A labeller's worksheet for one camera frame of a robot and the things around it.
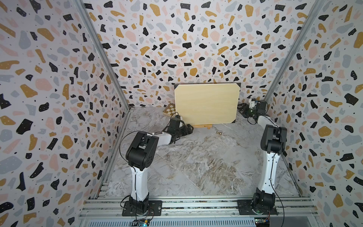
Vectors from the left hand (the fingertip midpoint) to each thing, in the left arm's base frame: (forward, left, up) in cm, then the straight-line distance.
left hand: (191, 128), depth 100 cm
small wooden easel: (+3, -13, -2) cm, 13 cm away
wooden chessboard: (+22, +17, -4) cm, 29 cm away
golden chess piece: (0, -21, -6) cm, 22 cm away
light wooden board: (+18, -6, +7) cm, 20 cm away
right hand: (+17, -37, +4) cm, 41 cm away
